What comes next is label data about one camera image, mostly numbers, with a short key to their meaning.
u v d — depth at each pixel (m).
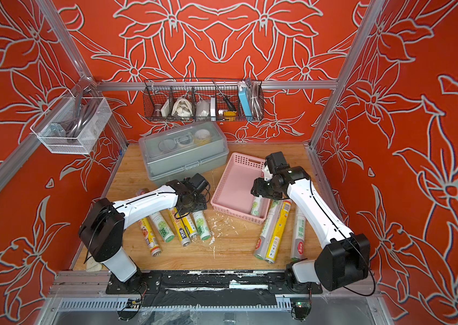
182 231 0.83
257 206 0.89
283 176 0.55
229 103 0.95
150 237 0.81
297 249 0.77
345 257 0.39
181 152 0.90
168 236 0.81
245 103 0.86
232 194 0.98
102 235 0.45
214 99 0.95
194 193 0.68
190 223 0.85
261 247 0.78
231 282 0.74
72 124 0.78
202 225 0.83
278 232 0.83
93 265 0.76
